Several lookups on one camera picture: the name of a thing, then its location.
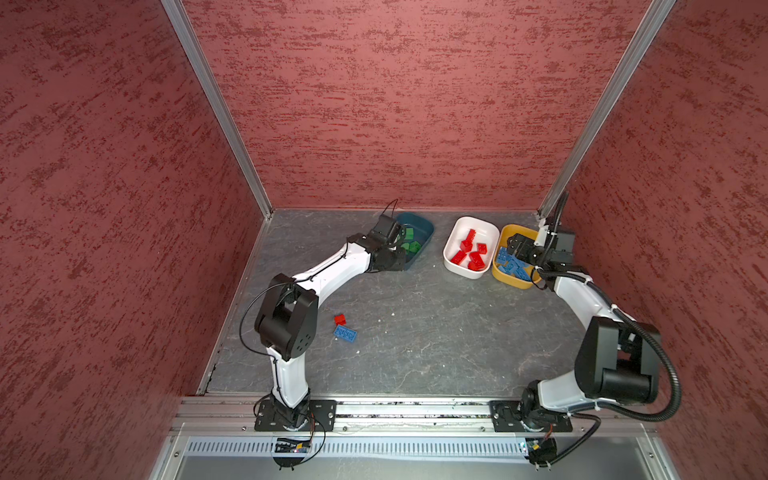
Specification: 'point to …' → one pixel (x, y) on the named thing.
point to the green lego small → (414, 246)
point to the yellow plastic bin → (507, 280)
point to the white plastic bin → (457, 231)
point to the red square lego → (466, 245)
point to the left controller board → (291, 451)
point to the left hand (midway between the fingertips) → (398, 267)
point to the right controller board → (541, 451)
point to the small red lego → (340, 319)
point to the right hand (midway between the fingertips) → (516, 247)
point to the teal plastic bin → (418, 231)
